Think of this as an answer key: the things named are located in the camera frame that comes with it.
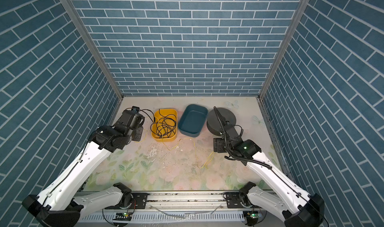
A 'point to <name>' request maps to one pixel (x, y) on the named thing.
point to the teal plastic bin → (192, 121)
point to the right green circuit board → (256, 215)
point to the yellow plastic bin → (172, 138)
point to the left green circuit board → (123, 216)
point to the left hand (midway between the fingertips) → (135, 128)
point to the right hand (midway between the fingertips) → (218, 140)
